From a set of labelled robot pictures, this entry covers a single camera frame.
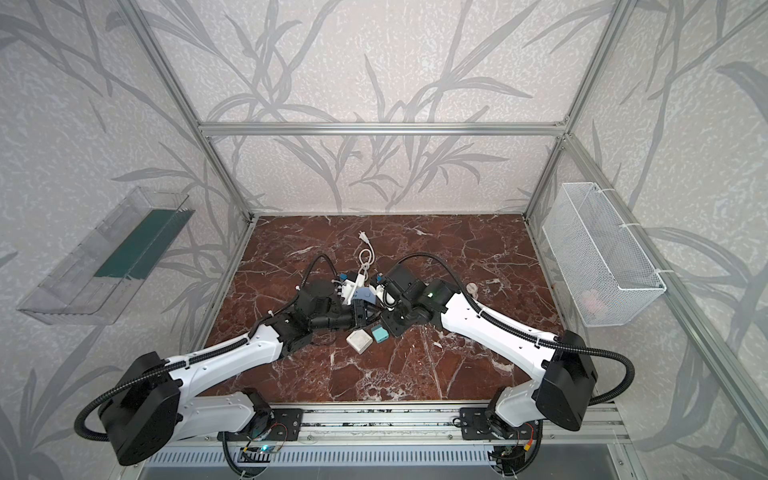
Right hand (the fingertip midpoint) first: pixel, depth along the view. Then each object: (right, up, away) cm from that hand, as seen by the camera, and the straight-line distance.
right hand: (388, 310), depth 77 cm
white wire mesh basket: (+46, +11, -17) cm, 50 cm away
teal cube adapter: (-3, -9, +9) cm, 13 cm away
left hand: (0, +1, -3) cm, 3 cm away
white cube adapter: (-9, -10, +7) cm, 15 cm away
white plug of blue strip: (-12, +20, +34) cm, 42 cm away
